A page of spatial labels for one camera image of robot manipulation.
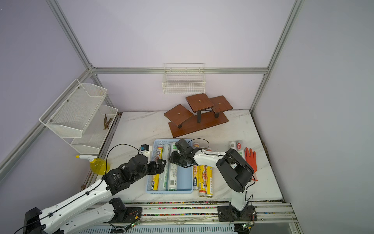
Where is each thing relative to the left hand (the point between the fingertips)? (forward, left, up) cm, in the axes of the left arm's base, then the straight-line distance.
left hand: (158, 163), depth 77 cm
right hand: (+6, -5, -11) cm, 13 cm away
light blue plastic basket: (-2, -14, -13) cm, 19 cm away
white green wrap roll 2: (+18, -46, -9) cm, 50 cm away
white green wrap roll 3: (+16, -50, -10) cm, 54 cm away
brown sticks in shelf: (+29, +40, 0) cm, 49 cm away
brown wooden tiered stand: (+50, -31, -11) cm, 60 cm away
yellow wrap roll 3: (-6, -24, -11) cm, 27 cm away
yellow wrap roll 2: (0, -20, -11) cm, 23 cm away
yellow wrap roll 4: (-5, -28, -11) cm, 30 cm away
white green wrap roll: (-3, -7, -6) cm, 10 cm away
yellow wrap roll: (-4, +3, -11) cm, 12 cm away
